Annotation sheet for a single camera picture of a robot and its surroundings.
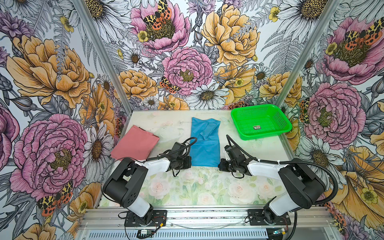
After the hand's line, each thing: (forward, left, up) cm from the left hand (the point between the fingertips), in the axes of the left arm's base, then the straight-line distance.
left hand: (190, 167), depth 91 cm
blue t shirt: (+14, -9, +1) cm, 17 cm away
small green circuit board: (-32, -43, 0) cm, 53 cm away
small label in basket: (+30, -48, 0) cm, 57 cm away
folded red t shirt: (+16, +35, +3) cm, 38 cm away
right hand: (-2, -17, 0) cm, 17 cm away
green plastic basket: (+36, -52, +1) cm, 63 cm away
